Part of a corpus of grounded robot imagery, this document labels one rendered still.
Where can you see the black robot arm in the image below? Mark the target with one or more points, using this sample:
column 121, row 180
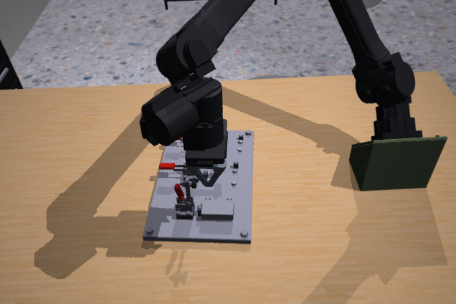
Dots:
column 176, row 112

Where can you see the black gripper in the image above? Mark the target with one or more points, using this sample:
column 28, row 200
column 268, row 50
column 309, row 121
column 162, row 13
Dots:
column 214, row 156

